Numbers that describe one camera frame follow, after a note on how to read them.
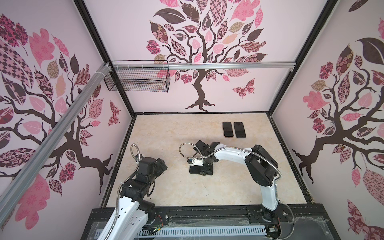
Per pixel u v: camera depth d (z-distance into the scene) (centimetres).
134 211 49
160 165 71
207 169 80
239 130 110
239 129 110
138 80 122
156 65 91
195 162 82
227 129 111
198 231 70
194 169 83
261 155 53
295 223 71
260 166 50
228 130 109
